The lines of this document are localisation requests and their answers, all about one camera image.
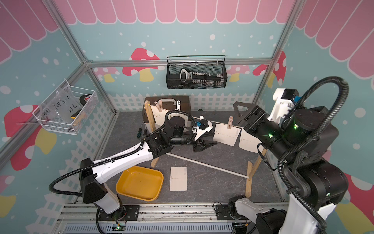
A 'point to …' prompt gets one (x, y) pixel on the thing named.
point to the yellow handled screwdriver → (144, 133)
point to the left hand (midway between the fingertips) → (214, 139)
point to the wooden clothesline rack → (249, 171)
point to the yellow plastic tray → (140, 183)
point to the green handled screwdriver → (139, 132)
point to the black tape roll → (84, 99)
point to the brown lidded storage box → (180, 103)
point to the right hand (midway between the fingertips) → (238, 107)
